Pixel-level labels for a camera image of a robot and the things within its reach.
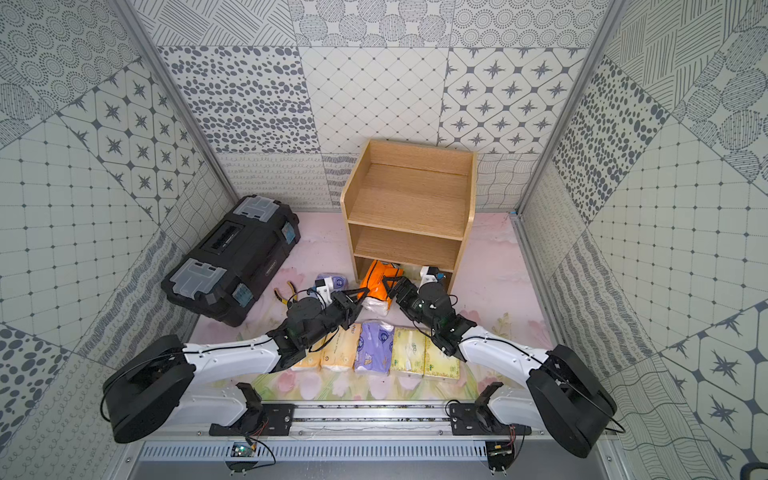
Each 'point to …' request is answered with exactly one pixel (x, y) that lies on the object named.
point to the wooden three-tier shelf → (413, 205)
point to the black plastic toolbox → (227, 277)
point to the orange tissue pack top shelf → (340, 349)
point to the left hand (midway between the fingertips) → (371, 286)
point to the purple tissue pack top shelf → (374, 346)
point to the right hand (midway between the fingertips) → (389, 289)
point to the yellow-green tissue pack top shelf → (409, 350)
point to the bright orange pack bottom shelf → (373, 279)
